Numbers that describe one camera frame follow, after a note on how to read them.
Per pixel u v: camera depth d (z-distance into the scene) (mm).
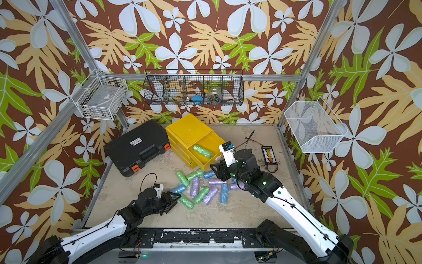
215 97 960
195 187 883
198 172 932
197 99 938
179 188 880
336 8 686
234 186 880
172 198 758
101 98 861
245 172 518
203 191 862
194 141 837
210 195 857
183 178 911
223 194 848
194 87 971
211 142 923
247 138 1131
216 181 893
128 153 955
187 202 821
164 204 726
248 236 730
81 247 461
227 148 597
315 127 819
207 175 929
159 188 796
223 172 605
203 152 839
